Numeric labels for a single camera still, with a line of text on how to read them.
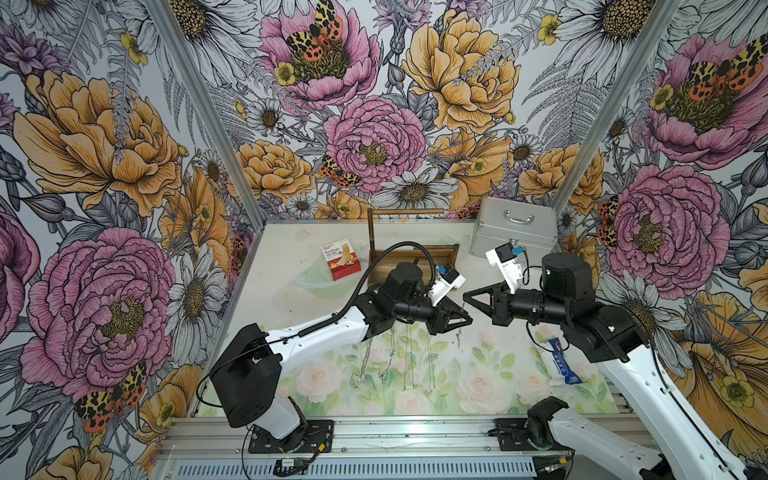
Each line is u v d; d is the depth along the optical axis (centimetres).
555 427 62
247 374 43
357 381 83
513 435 73
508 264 57
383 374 85
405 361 87
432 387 82
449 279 64
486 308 59
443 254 109
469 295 63
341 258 106
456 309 69
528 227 100
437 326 65
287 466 73
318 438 73
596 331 44
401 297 62
